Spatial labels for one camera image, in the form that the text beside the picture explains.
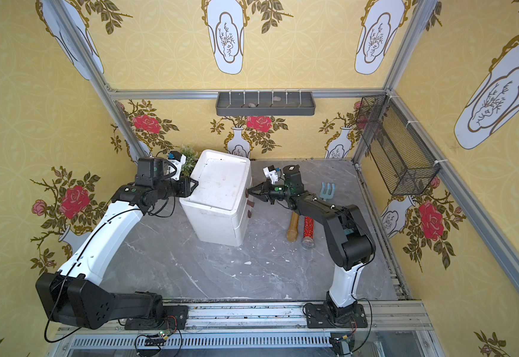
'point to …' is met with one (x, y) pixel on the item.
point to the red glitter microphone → (308, 241)
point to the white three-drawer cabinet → (218, 207)
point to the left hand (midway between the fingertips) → (192, 182)
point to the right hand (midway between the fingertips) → (242, 195)
